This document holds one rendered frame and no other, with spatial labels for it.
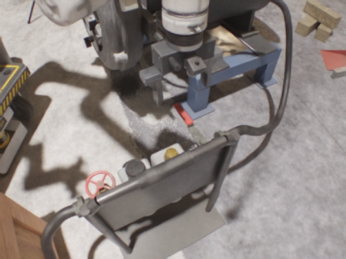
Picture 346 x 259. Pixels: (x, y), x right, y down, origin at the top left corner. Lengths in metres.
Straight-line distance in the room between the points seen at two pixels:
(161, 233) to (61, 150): 0.64
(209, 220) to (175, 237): 0.15
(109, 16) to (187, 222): 0.81
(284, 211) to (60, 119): 1.21
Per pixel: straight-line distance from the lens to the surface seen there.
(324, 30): 2.19
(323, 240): 1.20
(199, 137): 0.65
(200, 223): 1.04
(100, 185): 0.57
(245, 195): 1.12
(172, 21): 0.46
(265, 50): 1.37
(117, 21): 0.82
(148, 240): 1.02
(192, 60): 0.51
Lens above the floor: 1.01
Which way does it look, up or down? 54 degrees down
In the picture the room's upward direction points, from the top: 1 degrees counter-clockwise
